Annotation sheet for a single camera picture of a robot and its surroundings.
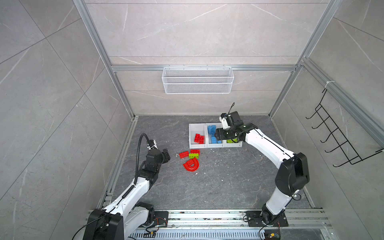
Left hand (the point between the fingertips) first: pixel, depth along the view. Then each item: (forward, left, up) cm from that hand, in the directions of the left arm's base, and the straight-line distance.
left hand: (161, 147), depth 86 cm
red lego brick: (+1, -12, -11) cm, 17 cm away
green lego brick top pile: (0, -18, -11) cm, 21 cm away
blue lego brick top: (+11, -34, -11) cm, 37 cm away
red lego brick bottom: (+12, -25, -11) cm, 30 cm away
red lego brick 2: (+3, -20, -11) cm, 23 cm away
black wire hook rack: (-3, -85, +20) cm, 87 cm away
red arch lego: (-6, -18, -12) cm, 22 cm away
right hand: (+7, -35, +4) cm, 36 cm away
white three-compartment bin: (+21, -26, -9) cm, 34 cm away
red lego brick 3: (+13, -22, -11) cm, 28 cm away
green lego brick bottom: (-5, -38, +12) cm, 40 cm away
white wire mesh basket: (+43, -24, +17) cm, 52 cm away
